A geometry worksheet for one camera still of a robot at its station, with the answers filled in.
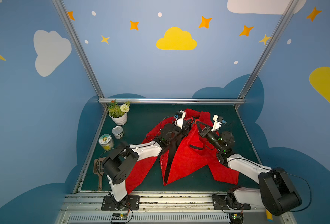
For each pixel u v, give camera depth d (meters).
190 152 0.78
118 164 0.47
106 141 0.88
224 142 0.63
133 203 0.74
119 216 0.73
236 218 0.73
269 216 0.69
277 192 0.43
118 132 0.98
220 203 0.75
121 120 1.03
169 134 0.65
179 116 0.69
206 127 0.74
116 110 0.96
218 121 0.72
